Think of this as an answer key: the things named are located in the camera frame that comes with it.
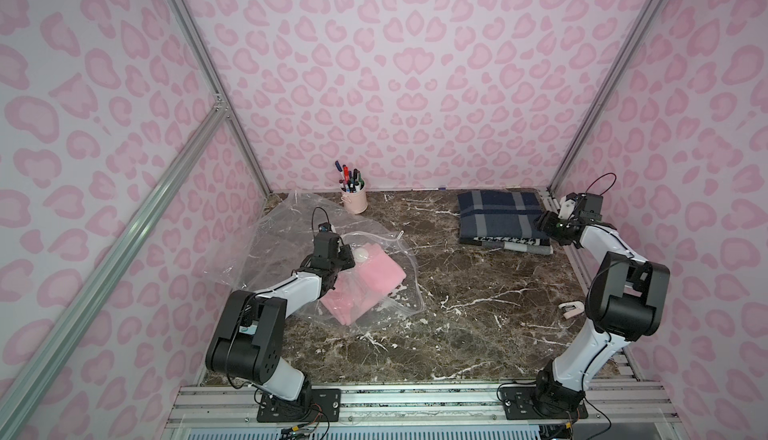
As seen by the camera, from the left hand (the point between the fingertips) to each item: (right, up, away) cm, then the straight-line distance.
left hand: (348, 246), depth 95 cm
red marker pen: (-2, +25, +11) cm, 27 cm away
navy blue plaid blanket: (+51, +10, +9) cm, 53 cm away
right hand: (+62, +9, +2) cm, 62 cm away
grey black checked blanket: (+61, -1, +6) cm, 61 cm away
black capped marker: (+1, +23, +12) cm, 26 cm away
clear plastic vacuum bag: (-26, +3, +13) cm, 29 cm away
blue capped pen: (-5, +27, +12) cm, 30 cm away
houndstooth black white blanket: (+53, +2, +4) cm, 53 cm away
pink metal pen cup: (0, +14, +16) cm, 21 cm away
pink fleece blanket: (+8, -9, -1) cm, 13 cm away
